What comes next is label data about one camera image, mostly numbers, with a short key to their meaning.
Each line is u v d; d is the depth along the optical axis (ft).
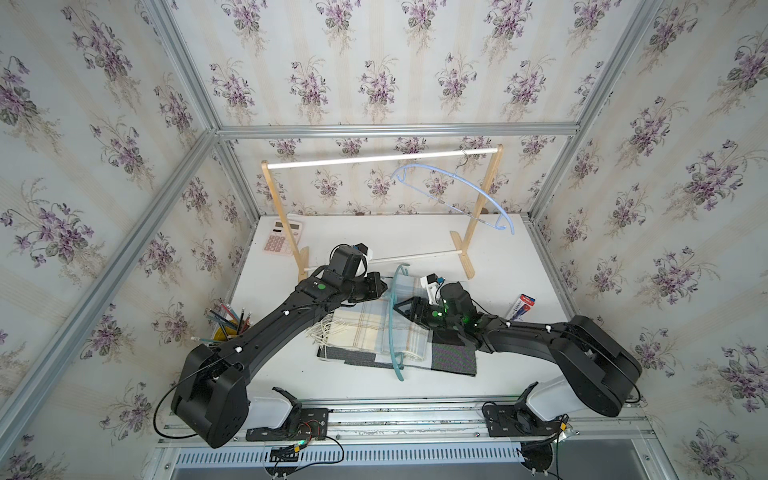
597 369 1.43
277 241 3.63
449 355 2.75
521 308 3.05
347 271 2.06
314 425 2.36
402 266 3.20
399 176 3.02
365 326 2.89
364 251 2.44
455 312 2.23
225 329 2.55
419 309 2.45
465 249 3.50
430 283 2.64
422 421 2.45
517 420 2.17
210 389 1.34
